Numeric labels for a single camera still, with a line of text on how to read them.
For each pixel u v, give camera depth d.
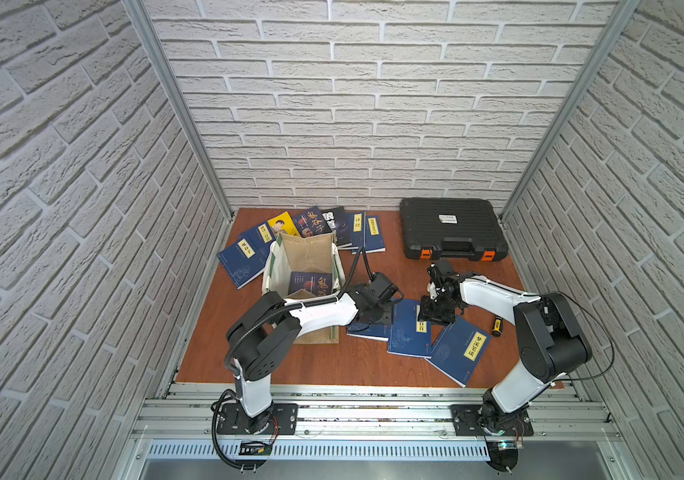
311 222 1.14
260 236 1.10
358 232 1.13
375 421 0.76
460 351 0.83
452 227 1.08
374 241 1.12
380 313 0.79
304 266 0.95
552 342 0.47
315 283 0.95
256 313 0.50
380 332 0.87
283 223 1.14
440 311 0.80
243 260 1.03
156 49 0.76
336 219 1.16
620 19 0.70
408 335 0.88
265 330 0.52
